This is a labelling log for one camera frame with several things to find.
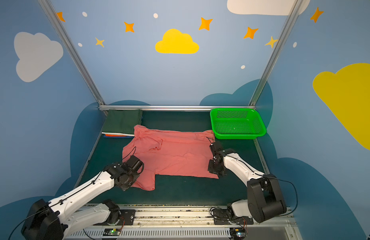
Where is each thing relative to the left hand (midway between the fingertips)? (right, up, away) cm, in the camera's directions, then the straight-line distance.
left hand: (138, 179), depth 82 cm
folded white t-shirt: (-21, +25, +21) cm, 39 cm away
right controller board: (+52, -23, -11) cm, 58 cm away
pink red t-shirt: (+25, +11, +16) cm, 32 cm away
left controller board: (-9, -22, -11) cm, 26 cm away
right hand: (+44, +4, +5) cm, 44 cm away
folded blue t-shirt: (-29, +23, +22) cm, 43 cm away
